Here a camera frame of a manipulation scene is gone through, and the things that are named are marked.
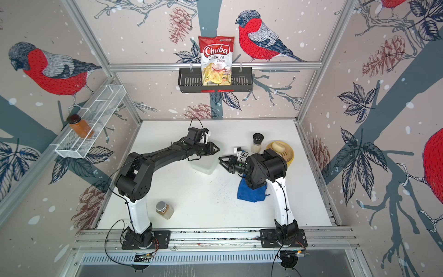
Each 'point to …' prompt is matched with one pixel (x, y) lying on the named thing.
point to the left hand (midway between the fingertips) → (220, 149)
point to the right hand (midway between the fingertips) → (219, 161)
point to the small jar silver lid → (164, 210)
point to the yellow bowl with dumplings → (282, 149)
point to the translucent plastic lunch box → (209, 164)
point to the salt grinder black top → (257, 138)
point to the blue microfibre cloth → (246, 193)
